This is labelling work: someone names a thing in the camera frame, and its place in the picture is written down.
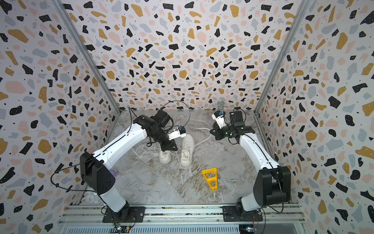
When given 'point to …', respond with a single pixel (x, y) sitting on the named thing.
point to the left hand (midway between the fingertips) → (177, 147)
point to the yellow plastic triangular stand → (212, 179)
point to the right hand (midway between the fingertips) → (212, 131)
